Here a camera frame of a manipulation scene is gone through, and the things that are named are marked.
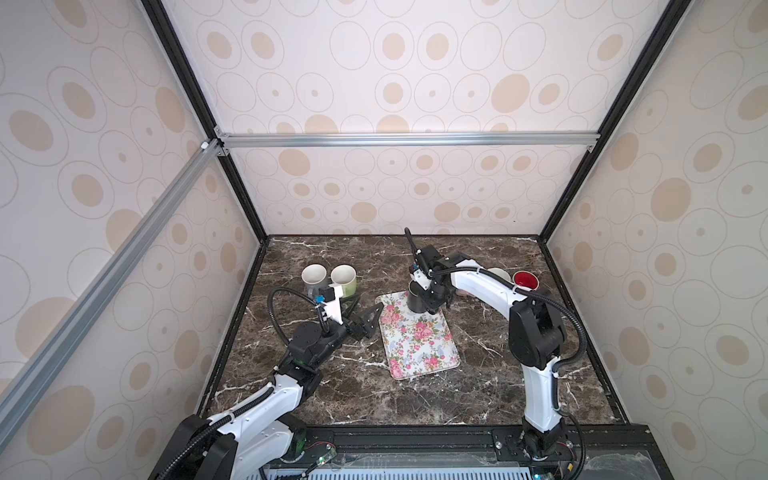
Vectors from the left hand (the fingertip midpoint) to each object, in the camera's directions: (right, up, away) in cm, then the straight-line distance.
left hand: (379, 301), depth 73 cm
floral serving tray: (+10, -15, +18) cm, 26 cm away
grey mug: (-23, +5, +27) cm, 36 cm away
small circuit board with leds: (-11, -36, -2) cm, 38 cm away
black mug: (+10, -2, +19) cm, 22 cm away
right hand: (+16, -2, +21) cm, 27 cm away
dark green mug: (+38, +6, +22) cm, 44 cm away
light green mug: (-12, +6, +25) cm, 28 cm away
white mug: (+48, +4, +26) cm, 54 cm away
